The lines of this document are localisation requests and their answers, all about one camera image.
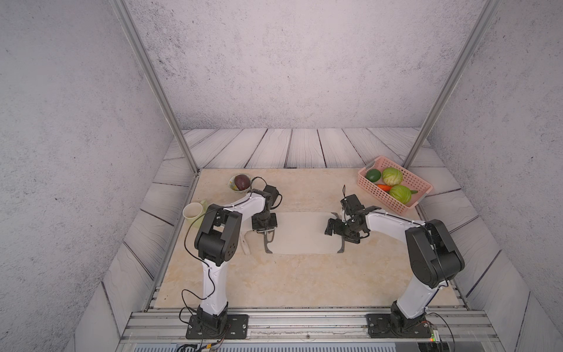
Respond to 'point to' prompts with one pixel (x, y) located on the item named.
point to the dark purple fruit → (242, 181)
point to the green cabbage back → (392, 177)
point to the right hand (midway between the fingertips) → (334, 234)
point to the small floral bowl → (234, 188)
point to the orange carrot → (385, 187)
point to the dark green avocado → (373, 175)
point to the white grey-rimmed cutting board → (303, 232)
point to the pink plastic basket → (418, 187)
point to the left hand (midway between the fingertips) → (272, 231)
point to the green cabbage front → (401, 193)
